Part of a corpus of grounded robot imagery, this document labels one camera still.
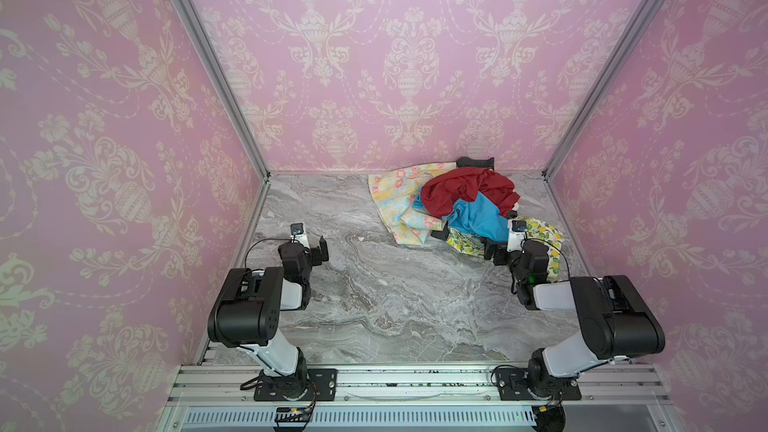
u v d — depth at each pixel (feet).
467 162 3.81
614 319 1.45
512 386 2.39
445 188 3.19
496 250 2.79
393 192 3.72
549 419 2.34
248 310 1.73
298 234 2.70
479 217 3.07
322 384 2.46
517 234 2.67
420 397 2.39
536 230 3.28
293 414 2.40
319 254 2.92
